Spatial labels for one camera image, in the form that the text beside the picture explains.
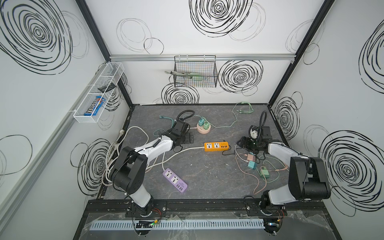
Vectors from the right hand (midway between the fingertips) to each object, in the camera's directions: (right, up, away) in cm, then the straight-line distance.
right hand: (242, 144), depth 92 cm
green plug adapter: (-22, +11, +7) cm, 26 cm away
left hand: (-34, +5, 0) cm, 34 cm away
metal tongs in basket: (-32, +43, -1) cm, 54 cm away
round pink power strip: (-25, +8, +10) cm, 28 cm away
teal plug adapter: (-25, +14, +9) cm, 30 cm away
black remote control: (-76, +34, -12) cm, 84 cm away
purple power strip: (-38, -19, -14) cm, 45 cm away
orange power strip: (-15, -2, +1) cm, 15 cm away
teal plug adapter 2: (+4, -11, -6) cm, 13 cm away
